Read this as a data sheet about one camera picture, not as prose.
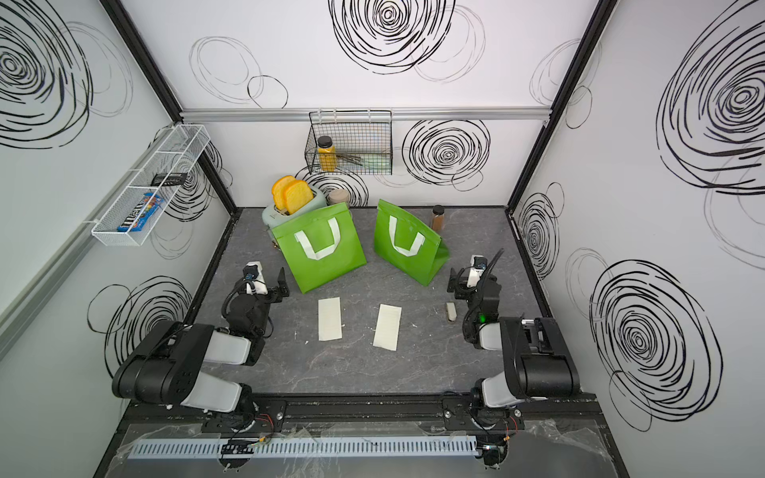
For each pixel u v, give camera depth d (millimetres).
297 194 987
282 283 820
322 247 898
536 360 450
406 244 895
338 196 1168
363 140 889
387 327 892
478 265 788
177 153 868
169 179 753
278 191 962
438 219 1086
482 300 686
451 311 892
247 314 667
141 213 678
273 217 963
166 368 438
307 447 963
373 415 754
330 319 944
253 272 748
